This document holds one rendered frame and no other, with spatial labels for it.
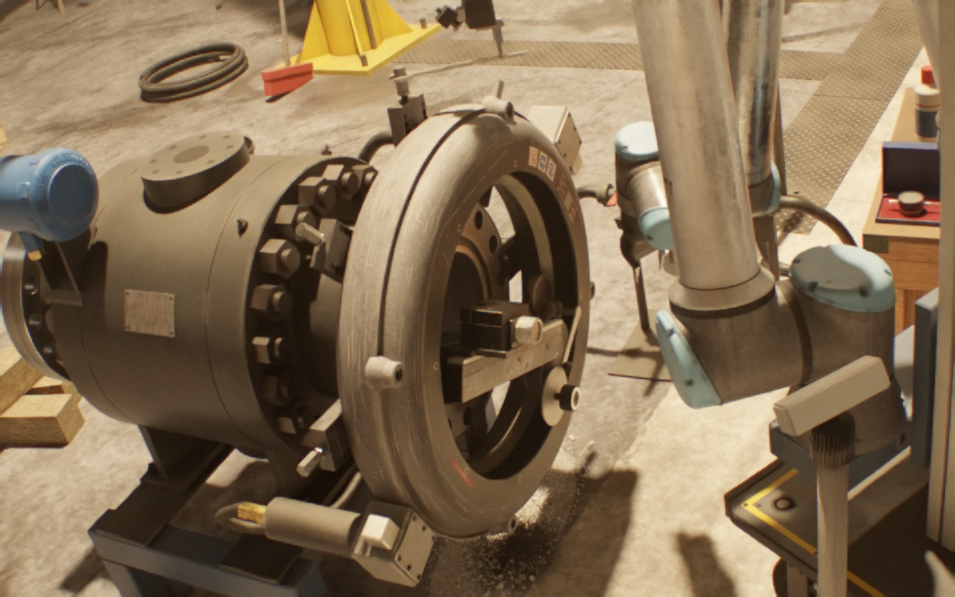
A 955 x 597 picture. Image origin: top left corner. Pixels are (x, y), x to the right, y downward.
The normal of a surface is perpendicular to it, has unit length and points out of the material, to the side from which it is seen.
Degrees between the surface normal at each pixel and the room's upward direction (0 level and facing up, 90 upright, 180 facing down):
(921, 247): 90
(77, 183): 90
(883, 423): 70
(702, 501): 0
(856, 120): 0
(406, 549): 90
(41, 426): 90
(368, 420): 80
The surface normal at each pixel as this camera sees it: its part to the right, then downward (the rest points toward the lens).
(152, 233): -0.38, -0.41
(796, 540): -0.18, -0.84
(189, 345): -0.45, 0.26
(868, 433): 0.05, 0.18
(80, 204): 0.89, 0.08
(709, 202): -0.14, 0.40
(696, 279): -0.67, 0.40
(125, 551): -0.42, 0.54
